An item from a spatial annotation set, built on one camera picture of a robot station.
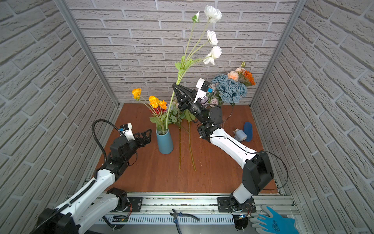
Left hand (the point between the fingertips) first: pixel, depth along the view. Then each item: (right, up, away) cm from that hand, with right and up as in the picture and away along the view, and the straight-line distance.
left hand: (148, 129), depth 79 cm
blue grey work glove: (+64, -45, -11) cm, 79 cm away
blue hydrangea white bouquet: (+22, +8, +27) cm, 36 cm away
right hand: (+18, +19, -24) cm, 35 cm away
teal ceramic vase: (+9, -8, +3) cm, 12 cm away
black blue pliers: (+16, -42, -9) cm, 46 cm away
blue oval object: (+65, -3, +23) cm, 69 cm away
